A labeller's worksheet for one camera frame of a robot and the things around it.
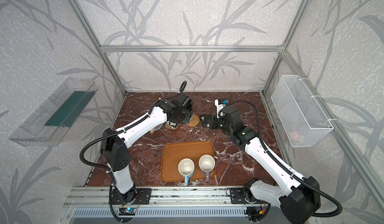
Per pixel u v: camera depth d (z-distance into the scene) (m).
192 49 0.95
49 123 0.63
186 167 0.82
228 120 0.57
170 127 0.92
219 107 0.67
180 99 0.65
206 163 0.83
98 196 0.75
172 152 0.89
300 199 0.37
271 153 0.46
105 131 0.73
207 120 0.66
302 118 0.62
